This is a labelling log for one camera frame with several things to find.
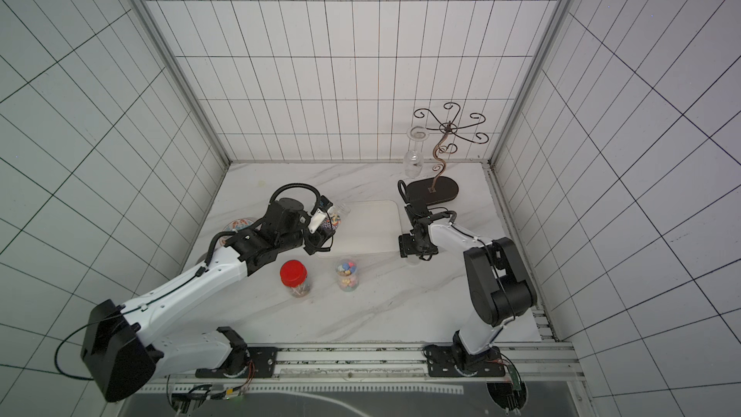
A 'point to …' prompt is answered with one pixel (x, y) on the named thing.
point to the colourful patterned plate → (238, 224)
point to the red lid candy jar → (294, 274)
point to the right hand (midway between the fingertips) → (416, 243)
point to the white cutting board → (370, 227)
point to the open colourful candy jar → (346, 270)
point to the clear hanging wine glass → (414, 158)
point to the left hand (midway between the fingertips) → (321, 230)
